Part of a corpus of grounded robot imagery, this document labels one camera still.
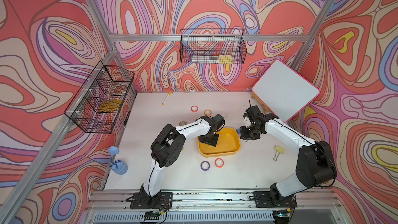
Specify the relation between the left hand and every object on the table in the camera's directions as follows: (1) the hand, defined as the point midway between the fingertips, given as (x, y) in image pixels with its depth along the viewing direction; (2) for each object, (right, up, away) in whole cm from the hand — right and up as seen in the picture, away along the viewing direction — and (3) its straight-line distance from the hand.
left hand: (213, 143), depth 92 cm
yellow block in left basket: (-50, +23, -20) cm, 59 cm away
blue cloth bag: (-49, -8, -15) cm, 52 cm away
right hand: (+17, +3, -5) cm, 18 cm away
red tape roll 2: (+3, -9, -7) cm, 12 cm away
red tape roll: (-12, +21, +19) cm, 31 cm away
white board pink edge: (+56, +34, +22) cm, 69 cm away
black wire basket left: (-57, +23, -20) cm, 64 cm away
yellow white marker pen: (-32, +32, +27) cm, 53 cm away
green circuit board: (-30, -28, -21) cm, 46 cm away
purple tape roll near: (-5, -10, -8) cm, 14 cm away
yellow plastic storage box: (+9, +1, -1) cm, 9 cm away
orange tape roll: (-2, +18, +16) cm, 24 cm away
